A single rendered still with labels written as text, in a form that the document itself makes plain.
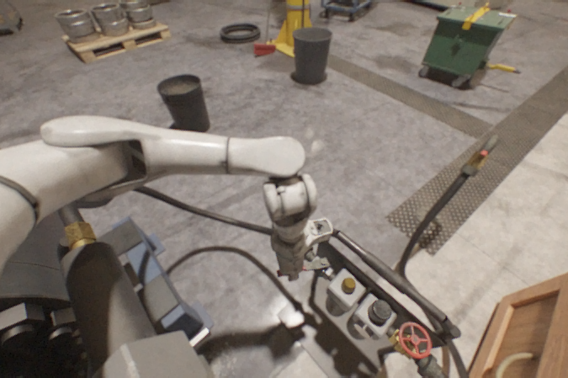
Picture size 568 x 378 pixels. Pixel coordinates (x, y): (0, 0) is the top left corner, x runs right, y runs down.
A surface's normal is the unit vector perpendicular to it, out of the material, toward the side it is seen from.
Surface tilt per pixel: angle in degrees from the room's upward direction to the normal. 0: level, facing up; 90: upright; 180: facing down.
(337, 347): 0
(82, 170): 88
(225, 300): 0
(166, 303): 0
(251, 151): 40
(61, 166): 79
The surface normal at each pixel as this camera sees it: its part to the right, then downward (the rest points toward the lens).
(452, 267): -0.02, -0.64
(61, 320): 0.62, -0.78
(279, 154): 0.04, -0.04
